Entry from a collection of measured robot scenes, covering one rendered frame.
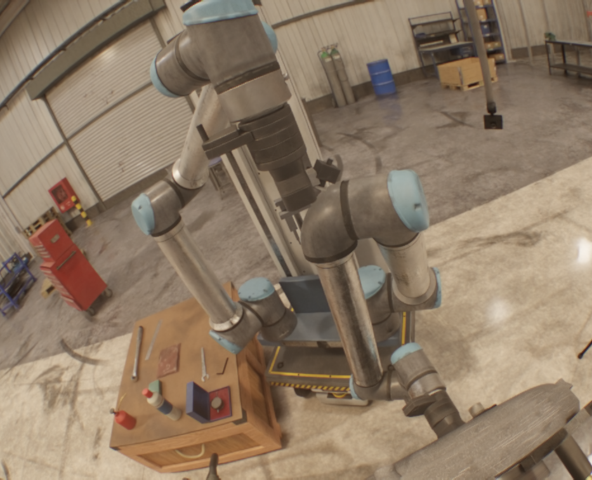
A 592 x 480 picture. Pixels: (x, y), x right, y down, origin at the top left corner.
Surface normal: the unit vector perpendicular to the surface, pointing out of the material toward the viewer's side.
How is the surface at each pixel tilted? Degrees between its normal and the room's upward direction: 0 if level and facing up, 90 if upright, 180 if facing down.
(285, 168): 101
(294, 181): 70
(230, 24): 90
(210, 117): 117
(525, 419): 17
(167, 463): 90
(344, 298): 83
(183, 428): 0
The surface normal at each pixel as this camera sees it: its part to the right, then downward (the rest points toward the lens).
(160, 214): 0.74, 0.22
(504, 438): -0.18, -0.85
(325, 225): -0.49, 0.34
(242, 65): 0.16, 0.50
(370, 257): -0.26, 0.61
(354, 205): -0.42, 0.01
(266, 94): 0.40, 0.37
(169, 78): -0.48, 0.78
